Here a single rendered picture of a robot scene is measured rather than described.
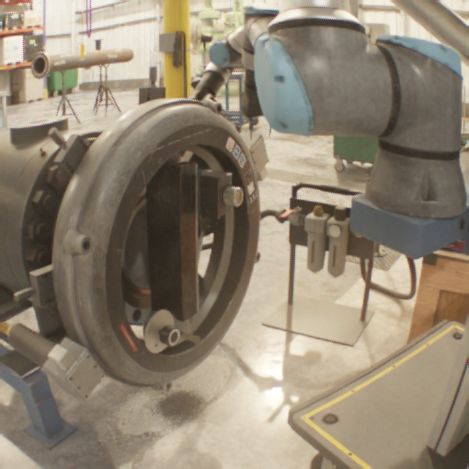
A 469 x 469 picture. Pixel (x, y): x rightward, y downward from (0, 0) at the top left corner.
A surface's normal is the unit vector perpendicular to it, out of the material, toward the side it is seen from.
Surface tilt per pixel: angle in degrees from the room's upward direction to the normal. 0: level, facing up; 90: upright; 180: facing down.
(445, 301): 90
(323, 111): 114
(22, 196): 55
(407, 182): 70
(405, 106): 103
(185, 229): 90
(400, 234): 90
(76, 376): 90
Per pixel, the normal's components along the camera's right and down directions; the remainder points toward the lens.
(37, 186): 0.84, 0.17
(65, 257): -0.51, 0.02
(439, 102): 0.12, 0.34
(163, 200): -0.54, 0.25
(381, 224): -0.86, 0.19
